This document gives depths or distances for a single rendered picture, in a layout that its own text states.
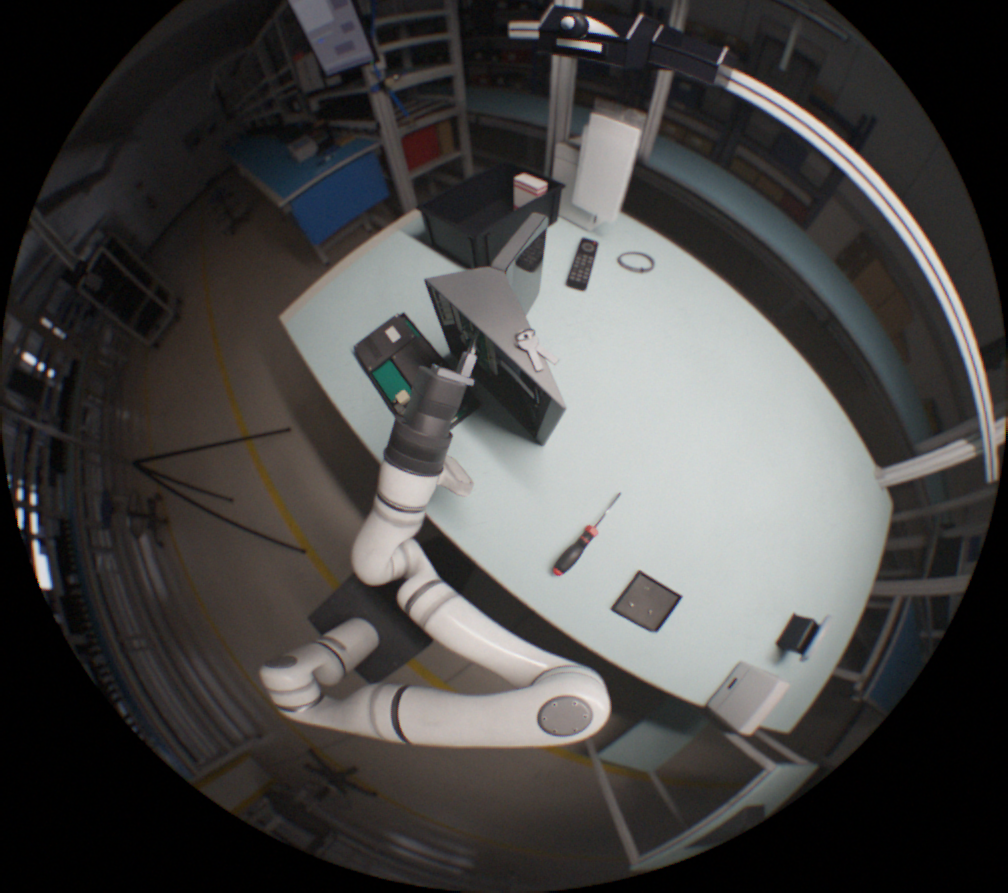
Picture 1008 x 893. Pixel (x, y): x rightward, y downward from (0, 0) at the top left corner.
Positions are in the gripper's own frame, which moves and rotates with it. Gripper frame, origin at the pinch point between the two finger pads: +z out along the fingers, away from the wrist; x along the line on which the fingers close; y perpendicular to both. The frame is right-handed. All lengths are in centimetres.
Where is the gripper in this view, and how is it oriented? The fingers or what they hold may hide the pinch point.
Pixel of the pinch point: (478, 331)
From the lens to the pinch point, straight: 36.7
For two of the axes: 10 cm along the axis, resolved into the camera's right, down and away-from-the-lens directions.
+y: -8.1, -2.8, -5.1
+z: 3.5, -9.4, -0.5
